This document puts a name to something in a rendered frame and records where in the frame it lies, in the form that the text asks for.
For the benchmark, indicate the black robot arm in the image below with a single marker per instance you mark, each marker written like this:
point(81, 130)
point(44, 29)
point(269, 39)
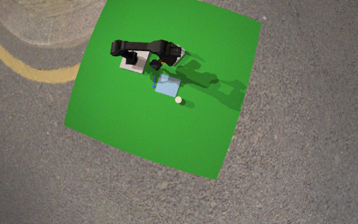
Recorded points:
point(160, 47)

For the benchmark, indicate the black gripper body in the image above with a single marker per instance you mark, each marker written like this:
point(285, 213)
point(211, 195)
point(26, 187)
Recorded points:
point(157, 64)

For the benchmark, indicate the light blue flat slab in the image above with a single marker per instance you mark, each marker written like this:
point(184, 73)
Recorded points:
point(168, 85)

